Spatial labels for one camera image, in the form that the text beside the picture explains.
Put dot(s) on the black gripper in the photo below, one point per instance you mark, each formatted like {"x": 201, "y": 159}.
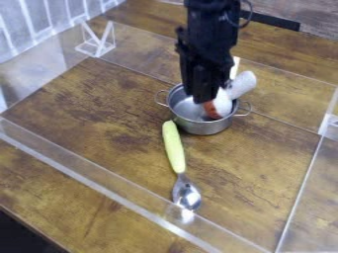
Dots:
{"x": 203, "y": 45}

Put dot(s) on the white and brown plush mushroom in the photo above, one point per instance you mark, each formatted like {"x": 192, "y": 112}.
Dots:
{"x": 219, "y": 108}

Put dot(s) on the silver metal pot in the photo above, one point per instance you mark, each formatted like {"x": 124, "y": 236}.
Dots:
{"x": 188, "y": 114}

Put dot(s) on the yellow handled metal spoon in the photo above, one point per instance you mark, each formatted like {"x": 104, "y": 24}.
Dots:
{"x": 184, "y": 193}

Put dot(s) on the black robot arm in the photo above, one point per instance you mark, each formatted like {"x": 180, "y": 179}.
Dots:
{"x": 212, "y": 5}

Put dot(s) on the black strip on table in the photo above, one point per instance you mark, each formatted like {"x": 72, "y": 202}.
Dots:
{"x": 269, "y": 20}

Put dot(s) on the clear acrylic triangle stand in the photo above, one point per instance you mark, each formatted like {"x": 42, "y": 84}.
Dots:
{"x": 94, "y": 46}

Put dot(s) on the clear acrylic barrier wall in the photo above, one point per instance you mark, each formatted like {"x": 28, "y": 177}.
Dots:
{"x": 184, "y": 223}

